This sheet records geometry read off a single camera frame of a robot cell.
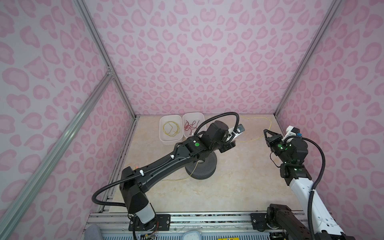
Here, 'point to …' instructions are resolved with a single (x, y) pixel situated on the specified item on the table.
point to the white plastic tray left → (171, 129)
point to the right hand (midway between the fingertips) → (264, 128)
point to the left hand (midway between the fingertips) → (231, 131)
